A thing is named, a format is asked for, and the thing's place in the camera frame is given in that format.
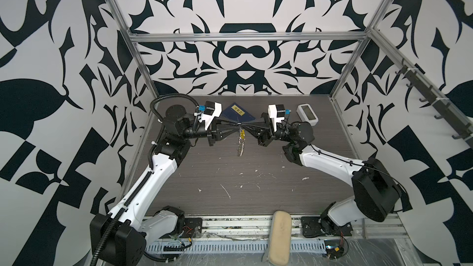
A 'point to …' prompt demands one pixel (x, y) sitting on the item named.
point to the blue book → (236, 113)
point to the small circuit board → (334, 248)
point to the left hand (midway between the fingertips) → (239, 122)
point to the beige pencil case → (279, 249)
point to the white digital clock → (307, 114)
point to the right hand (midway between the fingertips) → (244, 129)
